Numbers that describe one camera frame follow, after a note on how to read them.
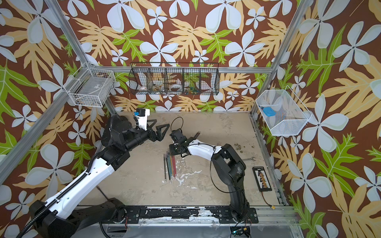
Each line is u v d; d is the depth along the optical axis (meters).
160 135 0.61
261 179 0.84
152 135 0.60
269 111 0.86
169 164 0.91
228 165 0.51
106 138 0.98
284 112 0.83
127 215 0.73
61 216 0.40
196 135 1.07
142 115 0.58
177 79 0.99
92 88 0.86
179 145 0.72
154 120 0.72
